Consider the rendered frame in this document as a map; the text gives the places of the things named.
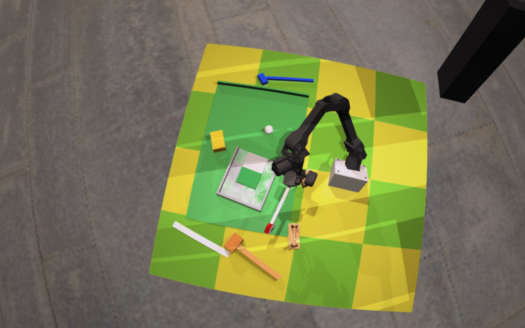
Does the yellow rectangular block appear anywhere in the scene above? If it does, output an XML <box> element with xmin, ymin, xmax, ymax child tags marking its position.
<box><xmin>210</xmin><ymin>130</ymin><xmax>226</xmax><ymax>153</ymax></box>

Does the blue putter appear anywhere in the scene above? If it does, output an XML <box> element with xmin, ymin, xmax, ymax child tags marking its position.
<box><xmin>257</xmin><ymin>73</ymin><xmax>314</xmax><ymax>85</ymax></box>

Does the white flat bar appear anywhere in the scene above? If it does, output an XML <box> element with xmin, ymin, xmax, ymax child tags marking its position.
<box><xmin>173</xmin><ymin>221</ymin><xmax>231</xmax><ymax>257</ymax></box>

